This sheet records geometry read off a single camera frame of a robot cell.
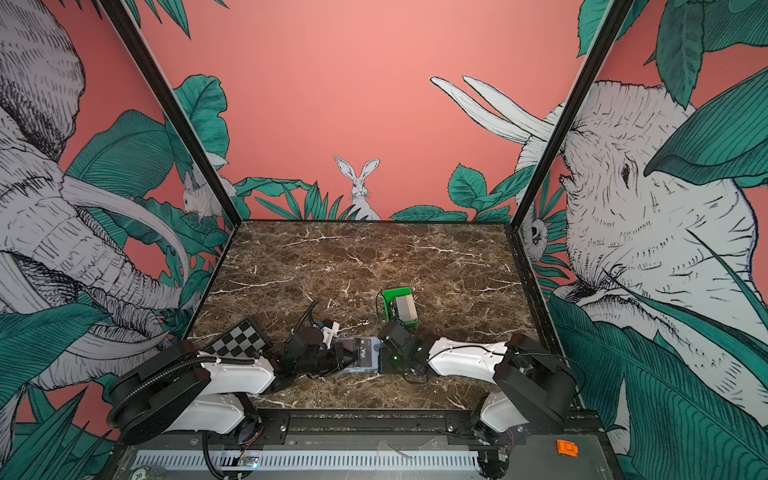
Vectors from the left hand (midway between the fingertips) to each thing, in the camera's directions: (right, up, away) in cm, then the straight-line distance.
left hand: (362, 356), depth 82 cm
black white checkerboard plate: (-35, +3, +4) cm, 36 cm away
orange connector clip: (+51, -18, -12) cm, 55 cm away
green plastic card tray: (+8, +12, +11) cm, 18 cm away
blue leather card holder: (-5, +2, +6) cm, 8 cm away
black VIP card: (0, 0, +5) cm, 5 cm away
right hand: (+4, -3, +1) cm, 5 cm away
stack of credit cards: (+13, +11, +10) cm, 20 cm away
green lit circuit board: (-25, -21, -12) cm, 35 cm away
